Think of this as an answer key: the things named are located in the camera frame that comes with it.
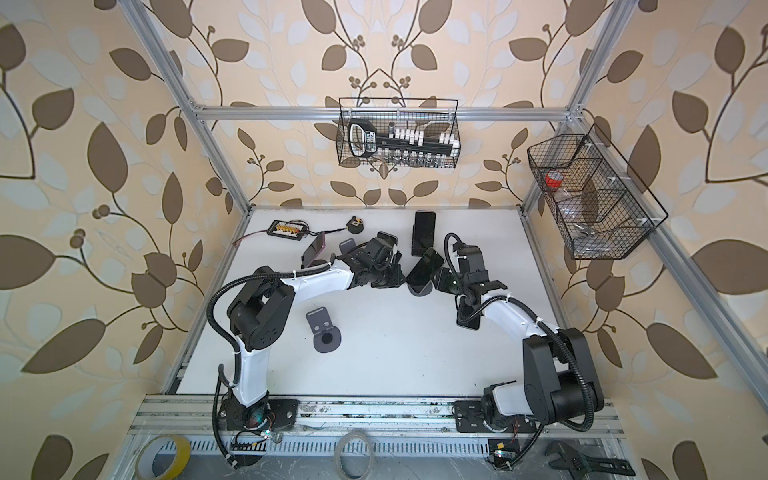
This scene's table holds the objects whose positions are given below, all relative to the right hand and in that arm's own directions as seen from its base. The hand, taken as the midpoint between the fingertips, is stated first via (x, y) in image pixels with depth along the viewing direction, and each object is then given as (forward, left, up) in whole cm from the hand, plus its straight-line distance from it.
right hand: (436, 279), depth 89 cm
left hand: (+2, +8, -1) cm, 8 cm away
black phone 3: (+7, +2, -6) cm, 10 cm away
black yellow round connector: (+28, +27, -6) cm, 40 cm away
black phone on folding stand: (+12, +14, +6) cm, 20 cm away
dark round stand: (-14, +33, -9) cm, 37 cm away
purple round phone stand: (+13, +28, +1) cm, 31 cm away
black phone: (-9, -9, -6) cm, 14 cm away
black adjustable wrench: (-45, -28, -9) cm, 54 cm away
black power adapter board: (+28, +53, -7) cm, 61 cm away
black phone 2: (+24, +1, -7) cm, 26 cm away
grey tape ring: (-41, +27, -10) cm, 50 cm away
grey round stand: (-2, +3, -5) cm, 6 cm away
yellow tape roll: (-40, +70, -5) cm, 81 cm away
